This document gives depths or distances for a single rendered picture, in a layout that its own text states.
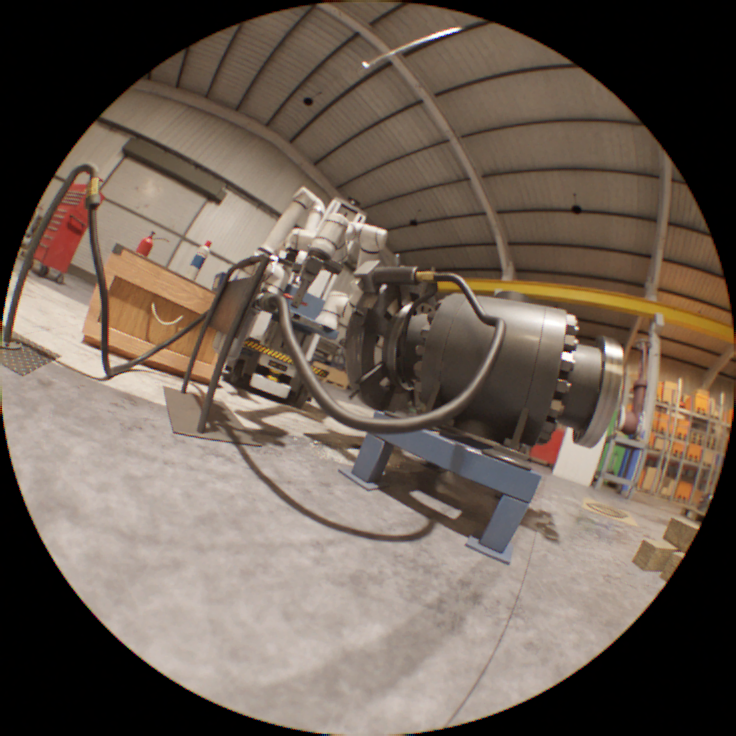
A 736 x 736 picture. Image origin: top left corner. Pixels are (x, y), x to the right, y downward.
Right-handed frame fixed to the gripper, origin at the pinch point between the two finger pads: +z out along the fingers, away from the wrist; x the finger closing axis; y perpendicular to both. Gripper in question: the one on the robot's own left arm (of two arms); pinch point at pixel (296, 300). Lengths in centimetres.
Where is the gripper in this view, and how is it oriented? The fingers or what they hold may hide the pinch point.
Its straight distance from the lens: 80.2
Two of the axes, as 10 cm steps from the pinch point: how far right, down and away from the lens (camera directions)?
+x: 3.8, 0.7, -9.2
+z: -3.6, 9.3, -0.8
